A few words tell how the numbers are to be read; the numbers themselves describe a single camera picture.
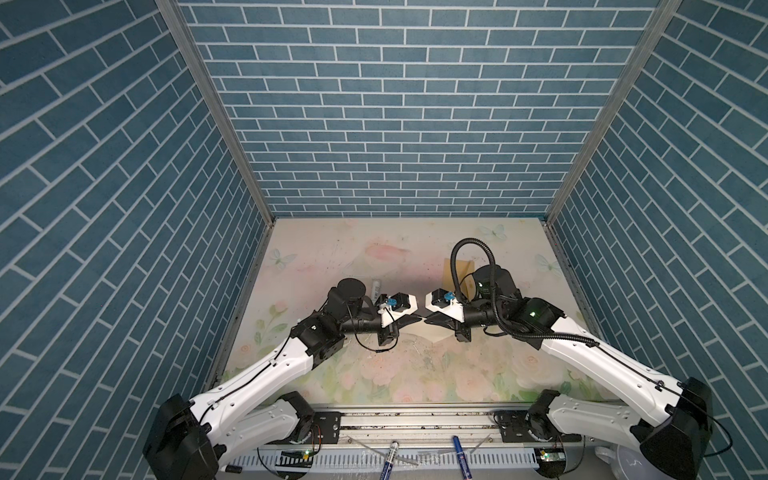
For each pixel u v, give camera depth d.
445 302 0.58
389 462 0.68
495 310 0.55
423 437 0.74
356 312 0.59
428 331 0.69
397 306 0.57
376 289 0.99
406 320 0.59
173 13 0.70
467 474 0.68
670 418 0.39
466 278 0.60
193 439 0.38
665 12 0.71
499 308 0.55
